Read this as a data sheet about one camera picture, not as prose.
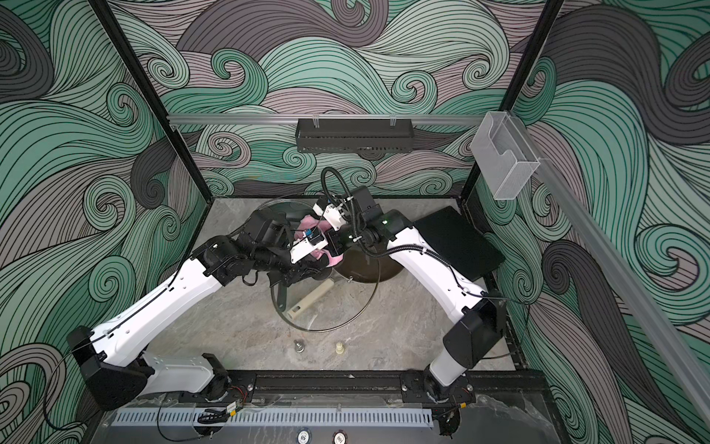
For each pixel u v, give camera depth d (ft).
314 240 1.89
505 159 2.37
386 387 2.45
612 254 1.79
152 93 2.86
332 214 2.12
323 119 3.07
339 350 2.55
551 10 2.33
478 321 1.31
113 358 1.25
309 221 2.33
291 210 3.90
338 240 2.08
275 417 2.29
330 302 2.95
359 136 3.12
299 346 2.54
